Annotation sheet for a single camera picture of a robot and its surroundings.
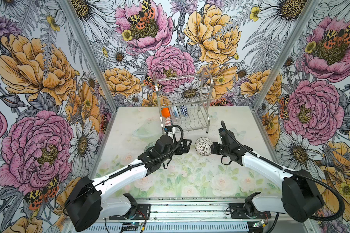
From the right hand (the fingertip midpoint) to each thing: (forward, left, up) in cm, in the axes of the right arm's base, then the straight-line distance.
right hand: (211, 150), depth 87 cm
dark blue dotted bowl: (+30, +15, +4) cm, 34 cm away
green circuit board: (-34, +42, -8) cm, 55 cm away
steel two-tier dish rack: (+48, +14, -4) cm, 50 cm away
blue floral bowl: (+28, +21, +5) cm, 36 cm away
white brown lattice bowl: (+4, +4, -1) cm, 6 cm away
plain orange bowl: (+29, +28, +3) cm, 41 cm away
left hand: (-2, +16, +9) cm, 19 cm away
